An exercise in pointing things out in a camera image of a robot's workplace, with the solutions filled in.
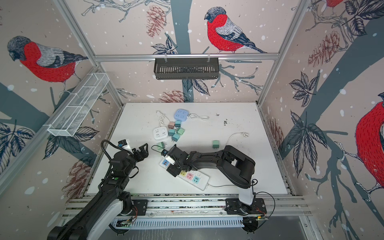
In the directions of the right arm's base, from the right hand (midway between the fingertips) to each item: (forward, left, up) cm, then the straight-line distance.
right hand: (172, 166), depth 88 cm
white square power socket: (+22, +11, +3) cm, 25 cm away
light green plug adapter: (+24, -3, +2) cm, 24 cm away
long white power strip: (-7, -15, +2) cm, 17 cm away
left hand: (+6, +17, +13) cm, 22 cm away
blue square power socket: (+38, -2, +4) cm, 38 cm away
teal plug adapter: (+18, 0, +3) cm, 19 cm away
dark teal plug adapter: (+32, +1, +1) cm, 32 cm away
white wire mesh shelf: (+8, +48, +33) cm, 59 cm away
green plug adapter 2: (+13, +9, +2) cm, 16 cm away
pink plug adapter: (+30, +5, +2) cm, 30 cm away
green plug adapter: (+15, -27, +1) cm, 31 cm away
